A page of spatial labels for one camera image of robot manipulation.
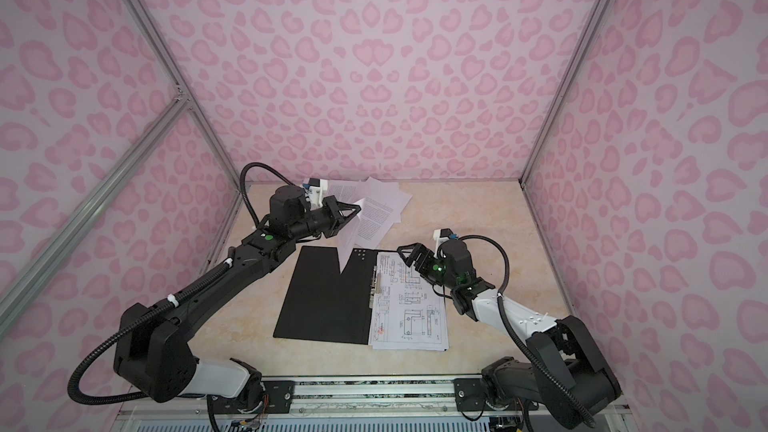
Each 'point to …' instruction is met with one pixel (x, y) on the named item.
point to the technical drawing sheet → (408, 311)
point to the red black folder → (326, 304)
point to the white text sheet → (380, 209)
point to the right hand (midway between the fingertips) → (406, 255)
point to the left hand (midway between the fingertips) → (362, 203)
